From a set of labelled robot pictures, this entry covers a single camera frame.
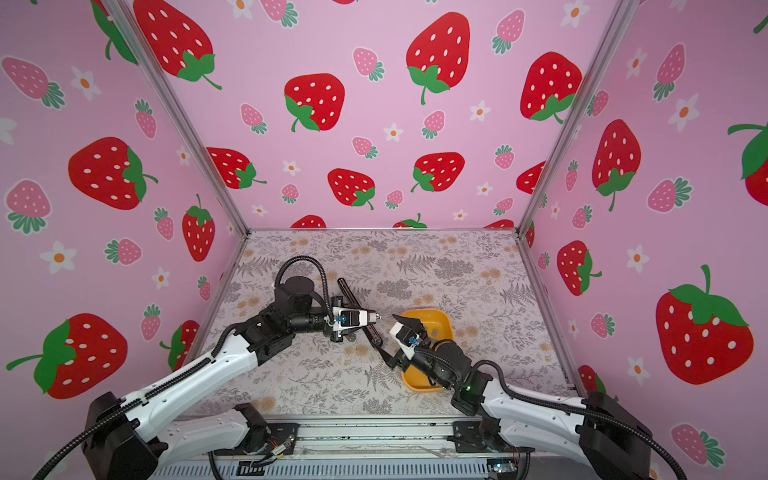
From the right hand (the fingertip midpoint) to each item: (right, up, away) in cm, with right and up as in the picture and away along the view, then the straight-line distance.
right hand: (385, 329), depth 72 cm
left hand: (-3, +5, -2) cm, 6 cm away
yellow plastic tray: (+16, -4, +20) cm, 27 cm away
